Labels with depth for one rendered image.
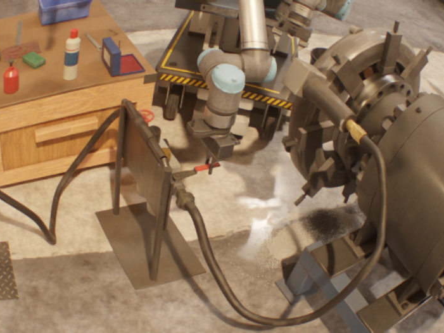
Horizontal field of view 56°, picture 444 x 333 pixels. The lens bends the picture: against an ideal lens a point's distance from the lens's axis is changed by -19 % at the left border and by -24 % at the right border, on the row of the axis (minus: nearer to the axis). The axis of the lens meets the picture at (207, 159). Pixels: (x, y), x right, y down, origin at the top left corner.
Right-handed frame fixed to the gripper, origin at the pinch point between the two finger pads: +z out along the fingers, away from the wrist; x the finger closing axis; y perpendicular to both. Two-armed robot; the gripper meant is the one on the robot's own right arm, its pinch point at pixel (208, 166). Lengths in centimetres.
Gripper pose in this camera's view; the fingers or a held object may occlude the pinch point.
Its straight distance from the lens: 160.3
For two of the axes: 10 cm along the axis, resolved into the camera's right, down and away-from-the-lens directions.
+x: -4.6, -6.2, 6.3
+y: 8.7, -1.8, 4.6
